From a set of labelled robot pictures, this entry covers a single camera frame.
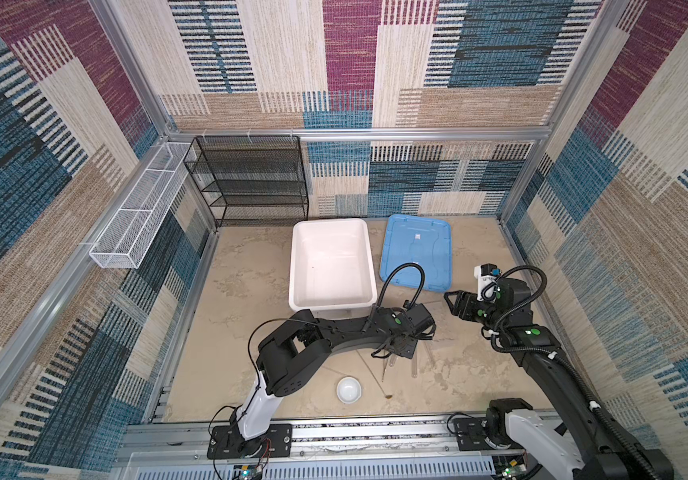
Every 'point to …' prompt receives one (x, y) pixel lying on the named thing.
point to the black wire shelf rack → (251, 180)
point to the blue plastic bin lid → (417, 239)
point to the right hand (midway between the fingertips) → (454, 300)
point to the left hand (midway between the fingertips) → (406, 343)
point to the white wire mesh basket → (129, 238)
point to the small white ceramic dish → (349, 390)
